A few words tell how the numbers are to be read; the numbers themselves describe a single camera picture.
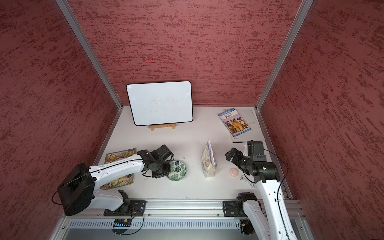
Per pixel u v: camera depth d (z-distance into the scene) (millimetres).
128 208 671
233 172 855
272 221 402
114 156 921
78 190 413
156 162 614
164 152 670
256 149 546
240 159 640
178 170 855
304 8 711
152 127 1031
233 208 740
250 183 600
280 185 452
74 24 763
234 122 1074
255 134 1091
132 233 682
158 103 972
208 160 753
